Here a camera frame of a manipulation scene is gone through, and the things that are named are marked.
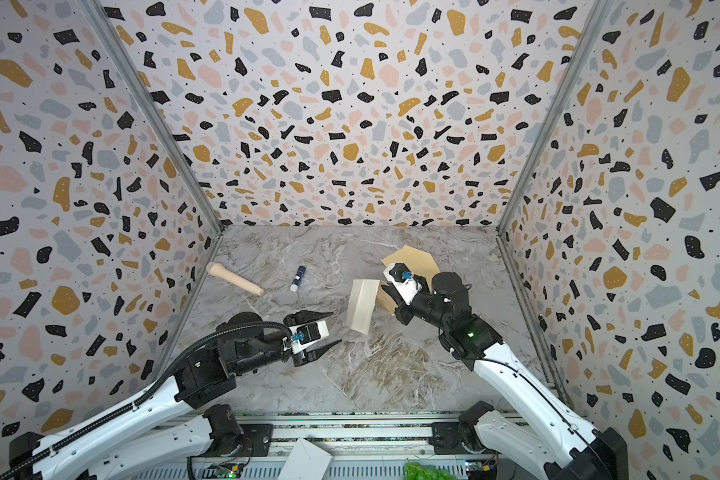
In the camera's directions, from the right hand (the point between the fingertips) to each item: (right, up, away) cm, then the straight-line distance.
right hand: (381, 281), depth 70 cm
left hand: (-10, -8, -7) cm, 15 cm away
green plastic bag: (+7, -42, -4) cm, 43 cm away
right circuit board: (+24, -44, +1) cm, 50 cm away
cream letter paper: (-5, -6, +4) cm, 9 cm away
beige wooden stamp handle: (-56, +1, +33) cm, 65 cm away
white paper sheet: (-17, -41, -3) cm, 44 cm away
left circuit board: (-36, -45, 0) cm, 57 cm away
